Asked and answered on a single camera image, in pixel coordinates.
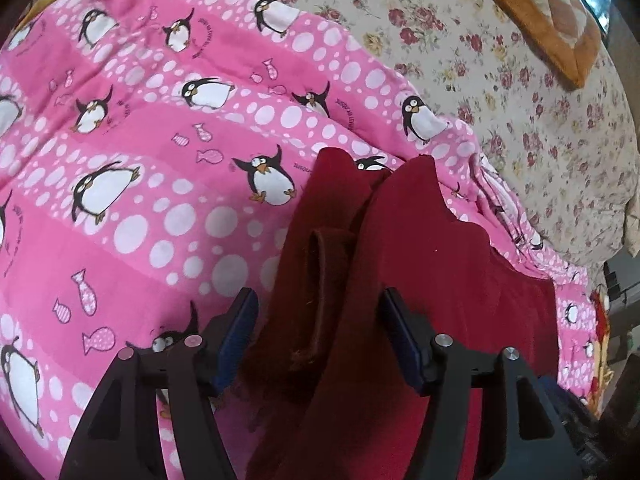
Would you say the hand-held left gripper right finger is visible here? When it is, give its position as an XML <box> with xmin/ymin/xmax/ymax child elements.
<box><xmin>378</xmin><ymin>287</ymin><xmax>585</xmax><ymax>480</ymax></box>

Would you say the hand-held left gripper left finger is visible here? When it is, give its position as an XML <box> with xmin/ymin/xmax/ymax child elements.
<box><xmin>59</xmin><ymin>287</ymin><xmax>260</xmax><ymax>480</ymax></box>

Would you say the dark red sweater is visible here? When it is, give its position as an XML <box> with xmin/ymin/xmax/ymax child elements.
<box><xmin>235</xmin><ymin>146</ymin><xmax>560</xmax><ymax>480</ymax></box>

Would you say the yellow red printed cloth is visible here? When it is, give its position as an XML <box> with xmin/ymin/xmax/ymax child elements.
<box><xmin>582</xmin><ymin>284</ymin><xmax>620</xmax><ymax>417</ymax></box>

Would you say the grey furniture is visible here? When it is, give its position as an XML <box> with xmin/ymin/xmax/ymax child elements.
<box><xmin>602</xmin><ymin>254</ymin><xmax>640</xmax><ymax>363</ymax></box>

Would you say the pink penguin blanket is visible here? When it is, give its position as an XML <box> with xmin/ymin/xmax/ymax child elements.
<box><xmin>0</xmin><ymin>0</ymin><xmax>601</xmax><ymax>480</ymax></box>

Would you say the floral quilt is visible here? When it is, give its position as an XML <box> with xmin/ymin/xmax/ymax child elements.
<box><xmin>200</xmin><ymin>0</ymin><xmax>640</xmax><ymax>275</ymax></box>

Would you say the orange checkered cushion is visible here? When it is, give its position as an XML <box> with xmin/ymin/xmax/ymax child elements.
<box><xmin>445</xmin><ymin>0</ymin><xmax>610</xmax><ymax>89</ymax></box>

